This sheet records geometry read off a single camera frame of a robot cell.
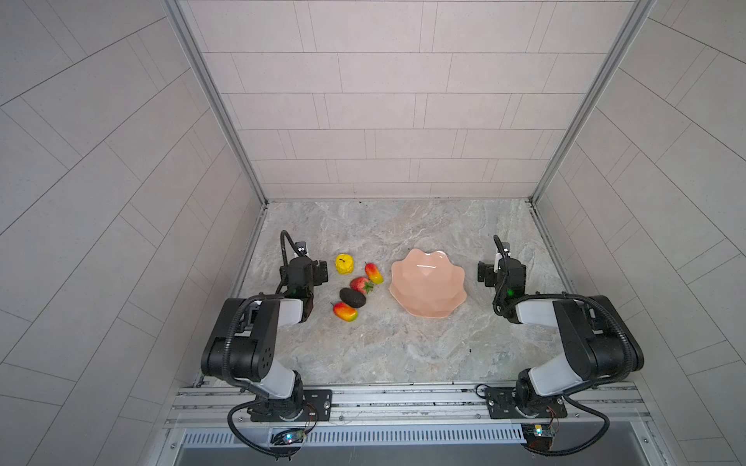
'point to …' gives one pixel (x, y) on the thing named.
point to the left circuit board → (288, 436)
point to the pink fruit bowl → (427, 283)
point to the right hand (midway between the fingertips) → (495, 260)
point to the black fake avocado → (353, 297)
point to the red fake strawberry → (361, 283)
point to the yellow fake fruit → (344, 263)
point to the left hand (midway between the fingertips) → (312, 256)
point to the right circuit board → (538, 436)
